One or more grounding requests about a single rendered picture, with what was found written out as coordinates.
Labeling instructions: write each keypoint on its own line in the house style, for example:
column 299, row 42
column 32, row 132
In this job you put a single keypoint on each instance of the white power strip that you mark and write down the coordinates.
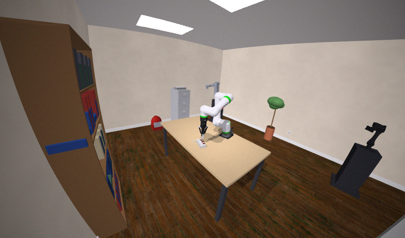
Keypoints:
column 200, row 143

